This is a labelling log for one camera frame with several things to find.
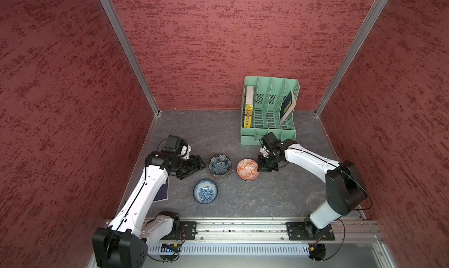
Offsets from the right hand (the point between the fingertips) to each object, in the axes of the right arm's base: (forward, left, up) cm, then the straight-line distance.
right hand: (258, 172), depth 86 cm
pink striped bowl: (-3, +18, +2) cm, 19 cm away
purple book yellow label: (-8, +48, -4) cm, 48 cm away
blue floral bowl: (-7, +27, -5) cm, 28 cm away
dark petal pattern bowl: (+4, +19, +1) cm, 20 cm away
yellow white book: (+27, +3, +20) cm, 34 cm away
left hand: (-4, +28, +10) cm, 30 cm away
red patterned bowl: (+3, +5, -3) cm, 6 cm away
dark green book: (+40, -23, +8) cm, 47 cm away
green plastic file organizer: (+52, -15, -3) cm, 54 cm away
